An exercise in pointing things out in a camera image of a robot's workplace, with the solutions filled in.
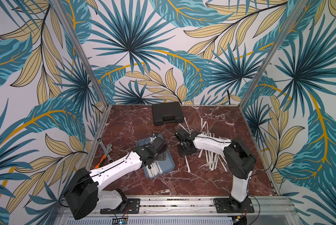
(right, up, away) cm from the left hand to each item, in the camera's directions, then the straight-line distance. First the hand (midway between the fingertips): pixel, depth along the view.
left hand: (156, 153), depth 82 cm
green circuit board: (-18, -32, -11) cm, 38 cm away
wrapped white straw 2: (+33, +15, +24) cm, 44 cm away
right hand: (+16, -1, +10) cm, 20 cm away
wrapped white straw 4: (+32, -6, +8) cm, 33 cm away
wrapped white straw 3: (+22, +14, +24) cm, 35 cm away
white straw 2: (+2, -11, +3) cm, 12 cm away
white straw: (-2, -11, +3) cm, 12 cm away
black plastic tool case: (+7, +25, +24) cm, 36 cm away
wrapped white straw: (+19, -8, +5) cm, 21 cm away
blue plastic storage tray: (+6, -9, +5) cm, 12 cm away
